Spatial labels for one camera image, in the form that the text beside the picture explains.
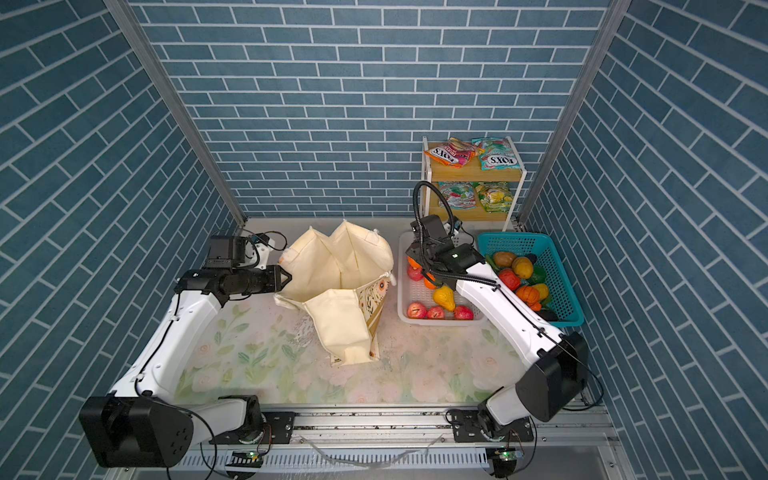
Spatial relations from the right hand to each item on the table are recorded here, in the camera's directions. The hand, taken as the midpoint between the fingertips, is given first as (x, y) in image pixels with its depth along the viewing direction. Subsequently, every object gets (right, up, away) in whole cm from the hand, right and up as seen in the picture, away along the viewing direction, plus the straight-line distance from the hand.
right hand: (413, 245), depth 80 cm
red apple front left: (+1, -20, +9) cm, 22 cm away
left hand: (-34, -8, 0) cm, 35 cm away
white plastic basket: (+4, -18, +12) cm, 23 cm away
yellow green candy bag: (+30, +17, +24) cm, 42 cm away
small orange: (+6, -13, +19) cm, 23 cm away
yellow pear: (+11, -16, +13) cm, 24 cm away
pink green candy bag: (+17, +17, +24) cm, 34 cm away
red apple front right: (+15, -20, +9) cm, 27 cm away
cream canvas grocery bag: (-23, -12, +22) cm, 34 cm away
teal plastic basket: (+47, -17, +10) cm, 51 cm away
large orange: (0, -5, -4) cm, 7 cm away
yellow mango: (+37, -7, +15) cm, 40 cm away
